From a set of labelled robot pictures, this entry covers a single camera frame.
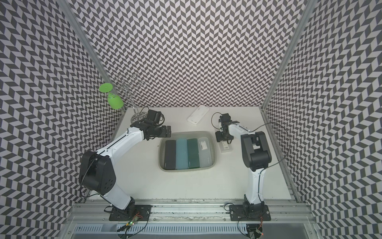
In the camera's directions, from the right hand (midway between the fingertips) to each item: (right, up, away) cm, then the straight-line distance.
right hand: (223, 140), depth 101 cm
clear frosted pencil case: (-13, -9, -10) cm, 19 cm away
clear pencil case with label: (+1, -4, -7) cm, 8 cm away
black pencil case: (-34, -8, -11) cm, 37 cm away
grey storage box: (-25, +3, +1) cm, 25 cm away
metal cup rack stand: (-66, +40, +5) cm, 77 cm away
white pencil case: (-19, +16, +7) cm, 25 cm away
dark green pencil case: (-20, -7, -7) cm, 23 cm away
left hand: (-39, +6, -12) cm, 41 cm away
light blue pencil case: (-28, -9, -8) cm, 30 cm away
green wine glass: (-72, +27, -7) cm, 77 cm away
